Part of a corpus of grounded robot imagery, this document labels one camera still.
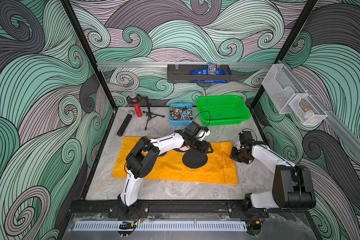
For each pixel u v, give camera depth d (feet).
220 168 2.81
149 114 3.52
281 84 2.56
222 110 3.67
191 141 2.40
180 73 3.10
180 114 3.82
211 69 2.95
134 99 3.06
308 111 2.10
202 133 2.53
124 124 3.49
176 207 2.42
